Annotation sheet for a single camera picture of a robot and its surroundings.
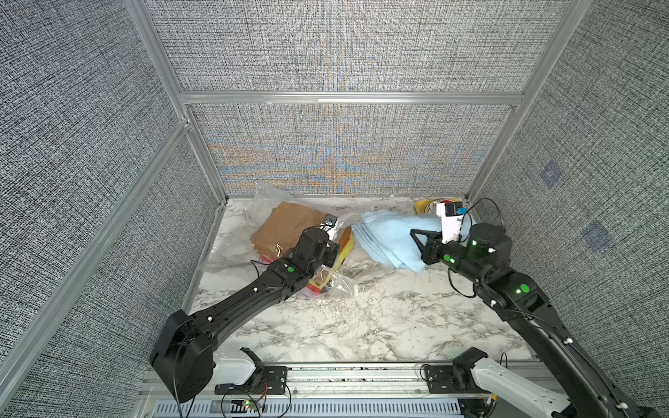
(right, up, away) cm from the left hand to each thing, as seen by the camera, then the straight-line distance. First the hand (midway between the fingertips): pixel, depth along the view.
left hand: (335, 236), depth 80 cm
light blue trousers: (+15, +1, -10) cm, 18 cm away
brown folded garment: (-16, +4, +14) cm, 22 cm away
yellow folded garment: (+4, -2, +13) cm, 14 cm away
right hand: (+20, +4, -16) cm, 26 cm away
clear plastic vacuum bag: (-39, -6, +22) cm, 45 cm away
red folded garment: (-7, -17, +5) cm, 19 cm away
